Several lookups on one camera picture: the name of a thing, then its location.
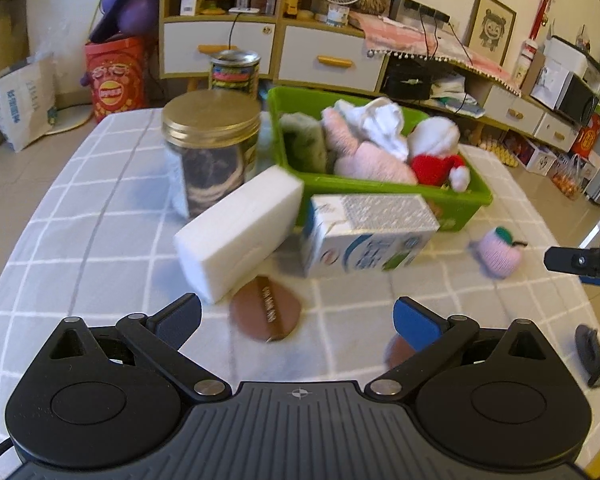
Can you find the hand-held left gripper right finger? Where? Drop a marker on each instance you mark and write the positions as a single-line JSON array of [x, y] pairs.
[[417, 322]]

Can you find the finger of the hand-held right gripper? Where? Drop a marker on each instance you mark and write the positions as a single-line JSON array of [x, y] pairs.
[[570, 260]]

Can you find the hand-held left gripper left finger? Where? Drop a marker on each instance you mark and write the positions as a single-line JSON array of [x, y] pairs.
[[180, 312]]

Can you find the pink knitted apple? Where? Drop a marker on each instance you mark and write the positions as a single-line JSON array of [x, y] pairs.
[[500, 255]]

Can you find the green plastic bin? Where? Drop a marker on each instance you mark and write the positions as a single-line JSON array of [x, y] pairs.
[[380, 200]]

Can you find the pink plush toy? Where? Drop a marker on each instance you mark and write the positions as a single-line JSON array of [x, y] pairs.
[[370, 162]]

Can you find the red and white santa plush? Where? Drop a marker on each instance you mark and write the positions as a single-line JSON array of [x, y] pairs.
[[437, 152]]

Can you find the white cloth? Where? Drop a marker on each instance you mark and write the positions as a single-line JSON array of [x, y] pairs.
[[385, 125], [455, 90]]

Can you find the grey-green towel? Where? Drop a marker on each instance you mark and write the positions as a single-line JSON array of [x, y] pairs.
[[302, 140]]

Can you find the brown round powder puff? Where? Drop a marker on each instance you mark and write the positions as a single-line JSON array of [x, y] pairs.
[[399, 352], [260, 312]]

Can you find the bag of oranges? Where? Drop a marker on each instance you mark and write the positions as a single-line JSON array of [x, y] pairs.
[[570, 177]]

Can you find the black phone stand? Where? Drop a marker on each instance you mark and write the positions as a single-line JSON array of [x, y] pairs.
[[587, 345]]

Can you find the white milk carton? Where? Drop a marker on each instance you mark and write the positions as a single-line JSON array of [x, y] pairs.
[[365, 240]]

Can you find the white sponge block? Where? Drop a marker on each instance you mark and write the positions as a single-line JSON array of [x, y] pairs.
[[235, 230]]

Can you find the grey checked tablecloth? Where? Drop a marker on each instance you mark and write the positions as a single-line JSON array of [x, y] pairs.
[[105, 240]]

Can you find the white printed box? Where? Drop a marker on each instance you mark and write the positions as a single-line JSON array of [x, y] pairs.
[[535, 157]]

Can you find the red gift box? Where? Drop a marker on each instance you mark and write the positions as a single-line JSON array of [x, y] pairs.
[[586, 137]]

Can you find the row of yellow toys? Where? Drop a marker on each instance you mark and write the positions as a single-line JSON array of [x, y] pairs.
[[495, 149]]

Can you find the glass jar with metal lid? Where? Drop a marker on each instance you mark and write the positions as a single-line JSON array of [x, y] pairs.
[[210, 160]]

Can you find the low wooden drawer cabinet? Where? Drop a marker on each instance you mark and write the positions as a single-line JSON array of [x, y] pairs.
[[515, 112]]

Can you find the black microwave oven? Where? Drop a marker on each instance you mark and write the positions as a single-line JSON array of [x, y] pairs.
[[577, 97]]

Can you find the white bottle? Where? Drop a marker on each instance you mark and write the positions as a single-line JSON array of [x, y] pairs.
[[525, 65]]

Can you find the folded white cloth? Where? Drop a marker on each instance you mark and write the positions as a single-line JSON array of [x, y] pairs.
[[455, 90]]

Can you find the red printed bag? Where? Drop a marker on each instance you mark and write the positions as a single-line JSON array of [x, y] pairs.
[[112, 85]]

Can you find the black handbag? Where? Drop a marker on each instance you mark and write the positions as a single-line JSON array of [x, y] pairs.
[[407, 80]]

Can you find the printed tin can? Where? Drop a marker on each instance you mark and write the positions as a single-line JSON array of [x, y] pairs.
[[234, 75]]

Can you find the framed cartoon drawing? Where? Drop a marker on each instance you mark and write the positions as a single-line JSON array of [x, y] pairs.
[[490, 27]]

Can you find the white paper sack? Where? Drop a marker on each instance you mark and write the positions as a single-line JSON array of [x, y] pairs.
[[17, 105]]

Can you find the wooden shelf cabinet with drawer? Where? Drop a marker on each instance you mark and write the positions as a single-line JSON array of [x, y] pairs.
[[325, 57], [215, 47]]

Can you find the pink fringed cloth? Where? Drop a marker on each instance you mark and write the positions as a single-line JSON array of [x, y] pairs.
[[400, 40]]

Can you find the purple plush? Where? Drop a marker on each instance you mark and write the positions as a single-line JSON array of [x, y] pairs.
[[135, 12]]

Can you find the flat white device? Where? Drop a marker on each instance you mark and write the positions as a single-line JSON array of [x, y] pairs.
[[244, 10]]

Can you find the wall power strip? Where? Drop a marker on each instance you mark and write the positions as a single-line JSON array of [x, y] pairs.
[[425, 10]]

